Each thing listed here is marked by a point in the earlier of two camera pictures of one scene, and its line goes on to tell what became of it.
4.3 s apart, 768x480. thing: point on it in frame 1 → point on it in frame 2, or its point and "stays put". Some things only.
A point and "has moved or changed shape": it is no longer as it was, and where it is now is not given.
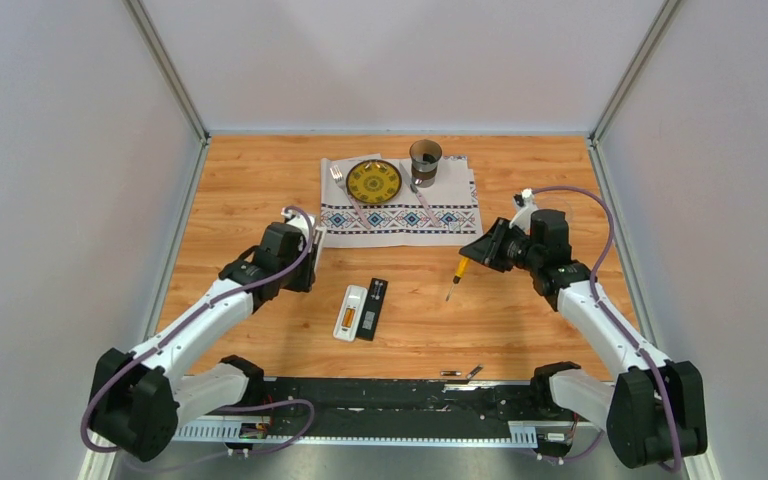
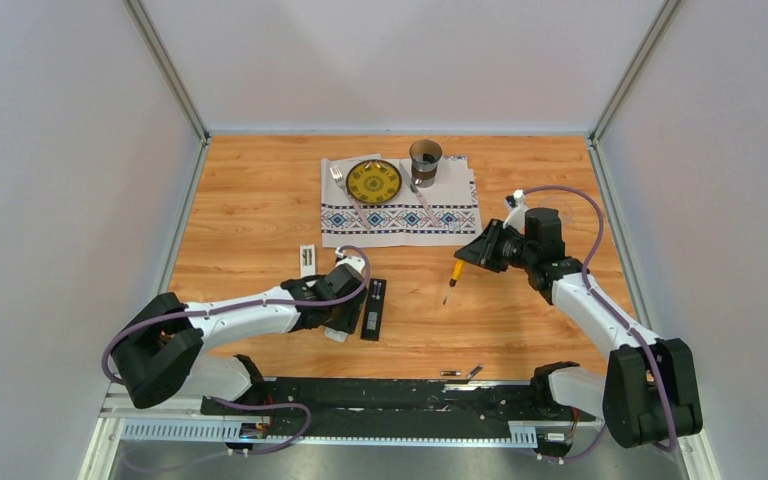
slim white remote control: [320, 232] has moved or changed shape
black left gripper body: [301, 278] → [346, 318]
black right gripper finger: [485, 248] stays put
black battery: [475, 371] stays put
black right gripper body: [516, 250] stays put
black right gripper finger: [483, 251] stays put
